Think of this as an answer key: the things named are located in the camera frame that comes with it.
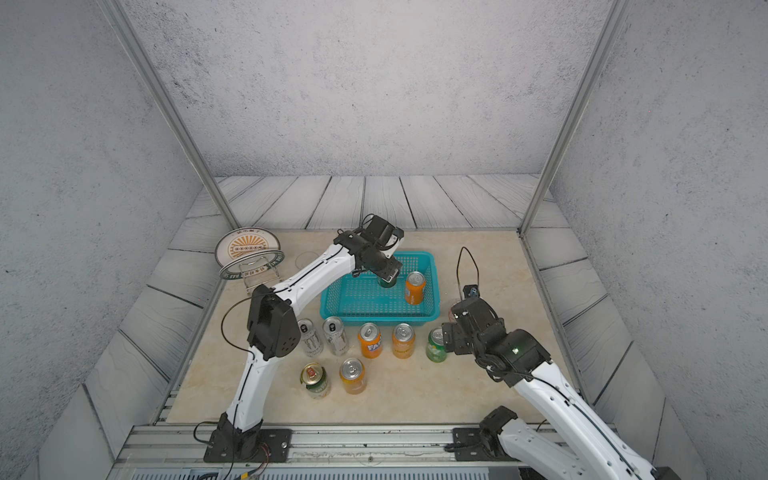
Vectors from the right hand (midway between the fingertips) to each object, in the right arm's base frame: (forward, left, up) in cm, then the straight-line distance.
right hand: (468, 328), depth 73 cm
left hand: (+23, +18, -5) cm, 30 cm away
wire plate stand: (+28, +66, -14) cm, 73 cm away
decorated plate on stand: (+31, +67, -1) cm, 74 cm away
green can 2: (+20, +21, -10) cm, 30 cm away
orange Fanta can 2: (+18, +12, -9) cm, 23 cm away
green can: (-1, +7, -10) cm, 12 cm away
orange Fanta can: (+1, +24, -8) cm, 26 cm away
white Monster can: (+1, +33, -6) cm, 34 cm away
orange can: (+1, +16, -9) cm, 18 cm away
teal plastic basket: (+20, +30, -19) cm, 41 cm away
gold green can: (-9, +38, -7) cm, 40 cm away
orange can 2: (-9, +28, -8) cm, 31 cm away
